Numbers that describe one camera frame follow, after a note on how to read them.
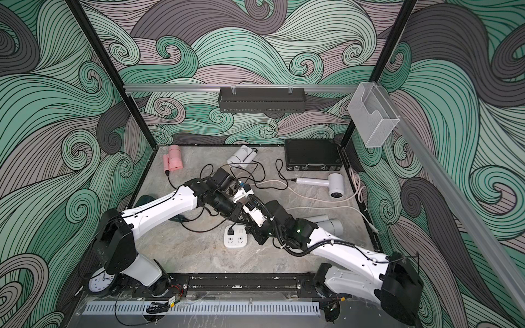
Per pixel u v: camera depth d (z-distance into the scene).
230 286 0.74
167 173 1.07
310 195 0.98
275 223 0.56
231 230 0.82
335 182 0.98
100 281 0.73
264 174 1.07
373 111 0.78
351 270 0.46
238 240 0.82
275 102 0.95
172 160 1.10
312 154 1.22
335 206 0.95
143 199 0.93
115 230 0.48
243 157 1.10
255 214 0.66
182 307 0.70
